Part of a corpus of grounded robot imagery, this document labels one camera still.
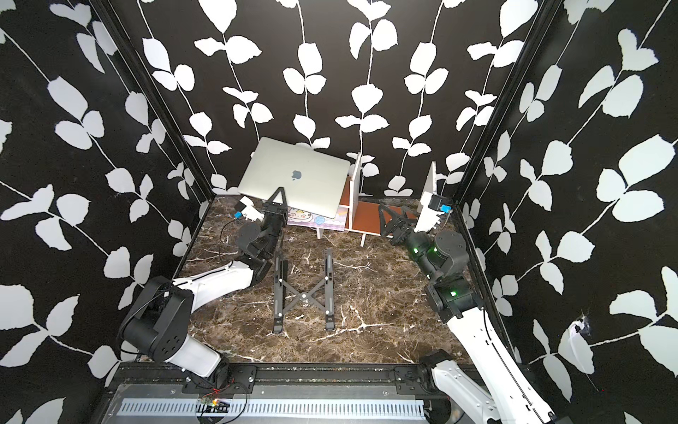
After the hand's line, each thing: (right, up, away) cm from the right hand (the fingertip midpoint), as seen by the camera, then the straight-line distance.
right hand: (389, 206), depth 65 cm
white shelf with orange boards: (+14, +6, +11) cm, 19 cm away
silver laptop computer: (-22, +9, +16) cm, 29 cm away
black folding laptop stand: (-32, -30, +24) cm, 50 cm away
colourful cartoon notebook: (-28, -3, +32) cm, 43 cm away
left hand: (-28, +7, +10) cm, 31 cm away
